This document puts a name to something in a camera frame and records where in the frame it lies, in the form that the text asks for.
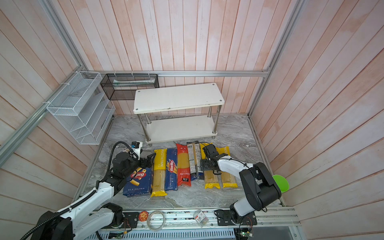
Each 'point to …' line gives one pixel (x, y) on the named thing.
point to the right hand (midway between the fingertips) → (209, 164)
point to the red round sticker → (143, 216)
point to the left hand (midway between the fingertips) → (149, 154)
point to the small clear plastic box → (201, 218)
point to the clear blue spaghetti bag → (195, 164)
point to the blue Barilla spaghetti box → (171, 179)
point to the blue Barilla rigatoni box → (139, 183)
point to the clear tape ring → (148, 220)
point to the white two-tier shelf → (160, 99)
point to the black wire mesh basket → (123, 86)
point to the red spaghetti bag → (183, 170)
